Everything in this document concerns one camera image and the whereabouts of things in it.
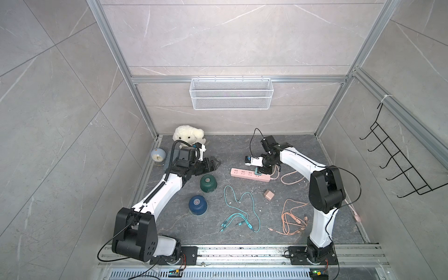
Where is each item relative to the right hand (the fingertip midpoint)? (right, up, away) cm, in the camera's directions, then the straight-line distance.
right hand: (261, 166), depth 96 cm
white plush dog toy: (-40, +18, 0) cm, 44 cm away
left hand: (-25, +3, -12) cm, 28 cm away
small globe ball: (-59, +6, +3) cm, 60 cm away
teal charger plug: (-4, -3, -3) cm, 6 cm away
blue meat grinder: (-33, -16, -18) cm, 41 cm away
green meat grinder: (-29, -7, -11) cm, 32 cm away
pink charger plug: (+3, -15, -5) cm, 16 cm away
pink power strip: (-7, -5, +2) cm, 8 cm away
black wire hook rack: (+47, -3, -37) cm, 60 cm away
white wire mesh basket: (-17, +42, +5) cm, 46 cm away
